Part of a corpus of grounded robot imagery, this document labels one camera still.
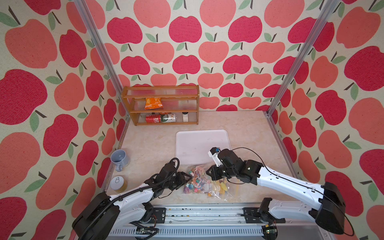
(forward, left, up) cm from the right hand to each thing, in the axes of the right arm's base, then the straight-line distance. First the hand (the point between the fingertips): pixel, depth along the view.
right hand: (206, 175), depth 75 cm
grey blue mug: (+8, +52, -5) cm, 53 cm away
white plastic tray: (+24, +10, -13) cm, 29 cm away
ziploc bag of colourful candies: (-1, +3, -8) cm, 8 cm away
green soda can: (+42, +29, -5) cm, 51 cm away
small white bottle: (+44, +17, -4) cm, 47 cm away
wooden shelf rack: (+61, +36, -9) cm, 71 cm away
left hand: (-2, +8, -9) cm, 13 cm away
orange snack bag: (+44, +40, +7) cm, 60 cm away
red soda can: (+41, +41, -6) cm, 58 cm away
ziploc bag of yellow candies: (-4, -9, -8) cm, 13 cm away
